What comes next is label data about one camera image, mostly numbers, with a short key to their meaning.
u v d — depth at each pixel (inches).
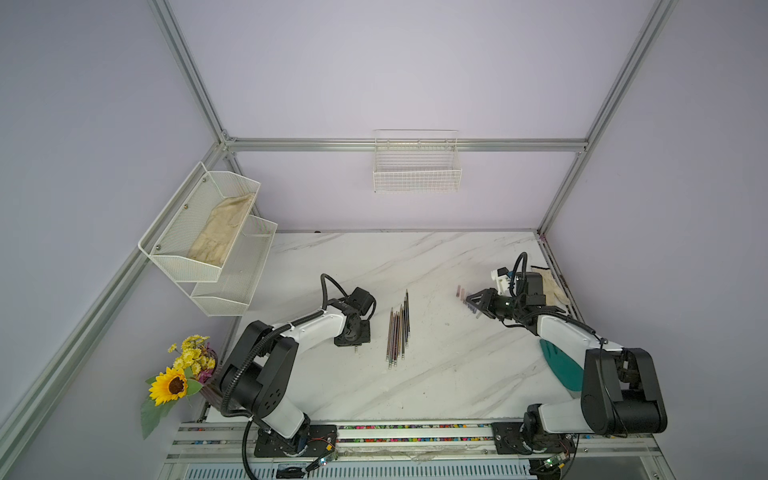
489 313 31.5
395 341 35.6
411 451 28.8
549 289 40.9
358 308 28.8
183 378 23.4
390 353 34.8
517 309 28.0
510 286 32.1
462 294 40.1
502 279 33.0
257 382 17.4
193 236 30.7
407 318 37.6
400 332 36.7
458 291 40.5
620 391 17.2
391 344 35.6
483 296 32.5
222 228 31.5
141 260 24.1
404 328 36.6
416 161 37.4
